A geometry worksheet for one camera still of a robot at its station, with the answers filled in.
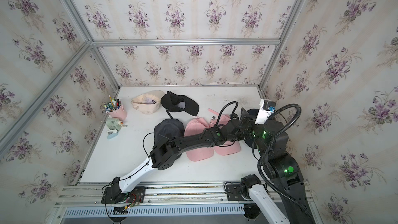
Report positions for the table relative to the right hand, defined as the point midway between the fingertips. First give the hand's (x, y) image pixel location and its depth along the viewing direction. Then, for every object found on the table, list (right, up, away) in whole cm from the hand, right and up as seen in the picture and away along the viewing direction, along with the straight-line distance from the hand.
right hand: (255, 110), depth 62 cm
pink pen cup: (-75, -2, +33) cm, 82 cm away
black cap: (-40, +2, +45) cm, 60 cm away
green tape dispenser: (-73, -10, +29) cm, 79 cm away
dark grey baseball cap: (-41, -13, +27) cm, 51 cm away
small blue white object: (-77, -17, +31) cm, 84 cm away
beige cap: (-60, +3, +49) cm, 78 cm away
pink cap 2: (-7, -23, +24) cm, 34 cm away
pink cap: (-24, -12, +29) cm, 40 cm away
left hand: (+6, -15, +24) cm, 29 cm away
